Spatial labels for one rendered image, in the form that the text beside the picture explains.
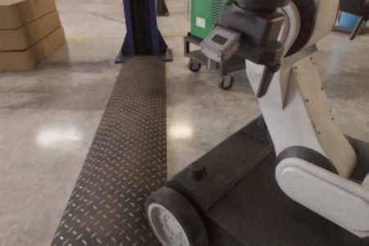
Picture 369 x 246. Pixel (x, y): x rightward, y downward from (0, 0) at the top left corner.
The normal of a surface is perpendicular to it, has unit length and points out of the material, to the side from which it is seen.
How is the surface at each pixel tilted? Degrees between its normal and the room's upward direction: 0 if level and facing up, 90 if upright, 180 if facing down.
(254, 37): 90
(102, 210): 0
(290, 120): 90
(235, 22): 90
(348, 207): 90
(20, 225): 0
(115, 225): 0
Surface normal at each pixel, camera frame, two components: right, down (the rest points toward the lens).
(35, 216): -0.02, -0.88
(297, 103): -0.69, 0.36
